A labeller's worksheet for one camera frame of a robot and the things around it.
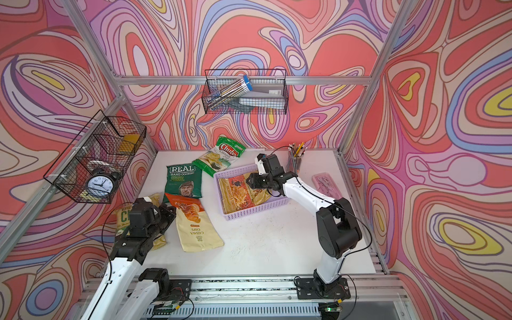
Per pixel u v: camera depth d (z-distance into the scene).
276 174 0.69
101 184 0.68
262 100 0.88
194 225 0.83
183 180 1.05
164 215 0.70
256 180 0.78
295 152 1.02
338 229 0.47
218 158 1.16
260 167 0.80
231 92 0.78
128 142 0.78
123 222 0.84
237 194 0.99
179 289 0.73
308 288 0.72
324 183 1.04
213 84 0.88
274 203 0.92
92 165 0.69
